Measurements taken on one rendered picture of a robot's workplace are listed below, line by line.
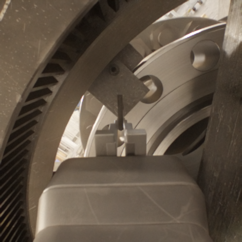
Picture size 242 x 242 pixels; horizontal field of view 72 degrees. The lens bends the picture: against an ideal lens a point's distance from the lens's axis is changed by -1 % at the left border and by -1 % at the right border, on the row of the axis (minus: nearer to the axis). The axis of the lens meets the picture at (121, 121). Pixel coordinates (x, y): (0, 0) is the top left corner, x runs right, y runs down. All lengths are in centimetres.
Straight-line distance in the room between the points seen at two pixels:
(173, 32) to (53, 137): 34
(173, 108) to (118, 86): 8
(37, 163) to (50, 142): 2
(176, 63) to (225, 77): 6
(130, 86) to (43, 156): 12
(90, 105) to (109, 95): 22
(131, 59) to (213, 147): 13
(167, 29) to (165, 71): 22
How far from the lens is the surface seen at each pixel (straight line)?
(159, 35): 42
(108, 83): 21
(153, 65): 22
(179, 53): 23
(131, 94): 21
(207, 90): 24
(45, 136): 17
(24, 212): 24
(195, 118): 24
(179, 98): 23
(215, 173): 19
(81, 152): 515
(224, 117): 18
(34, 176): 19
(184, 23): 49
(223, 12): 26
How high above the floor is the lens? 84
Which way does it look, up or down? 11 degrees down
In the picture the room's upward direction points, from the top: 53 degrees counter-clockwise
